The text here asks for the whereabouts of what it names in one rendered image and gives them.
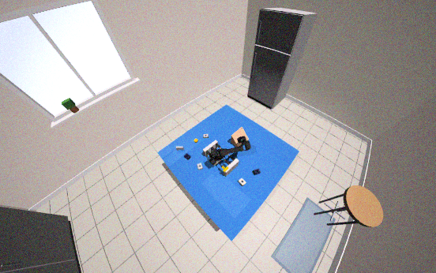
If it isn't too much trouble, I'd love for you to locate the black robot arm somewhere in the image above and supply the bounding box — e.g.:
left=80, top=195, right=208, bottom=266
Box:
left=209, top=136, right=250, bottom=159

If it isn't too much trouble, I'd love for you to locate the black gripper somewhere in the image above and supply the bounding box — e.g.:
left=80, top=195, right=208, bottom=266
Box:
left=209, top=157, right=224, bottom=165

